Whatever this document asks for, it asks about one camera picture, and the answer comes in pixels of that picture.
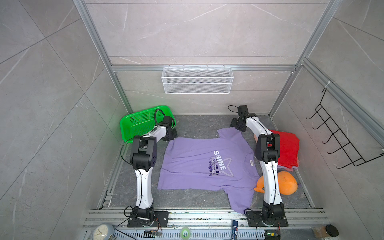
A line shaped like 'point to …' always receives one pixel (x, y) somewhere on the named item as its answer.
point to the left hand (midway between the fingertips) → (173, 133)
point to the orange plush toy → (287, 183)
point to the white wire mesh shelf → (197, 80)
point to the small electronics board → (152, 234)
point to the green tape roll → (181, 233)
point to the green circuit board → (272, 234)
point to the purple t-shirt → (225, 161)
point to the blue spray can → (234, 230)
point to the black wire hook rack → (356, 159)
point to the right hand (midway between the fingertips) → (234, 124)
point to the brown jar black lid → (326, 231)
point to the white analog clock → (102, 231)
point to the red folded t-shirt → (289, 149)
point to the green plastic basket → (141, 123)
